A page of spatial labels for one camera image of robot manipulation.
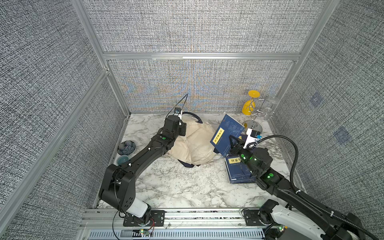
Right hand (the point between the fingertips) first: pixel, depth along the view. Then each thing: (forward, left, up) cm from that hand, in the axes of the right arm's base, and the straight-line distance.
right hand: (231, 133), depth 71 cm
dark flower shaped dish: (+8, +61, -27) cm, 67 cm away
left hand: (+14, +23, -6) cm, 28 cm away
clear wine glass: (+31, -32, -14) cm, 47 cm away
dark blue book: (+1, +4, -7) cm, 8 cm away
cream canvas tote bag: (+9, +16, -28) cm, 34 cm away
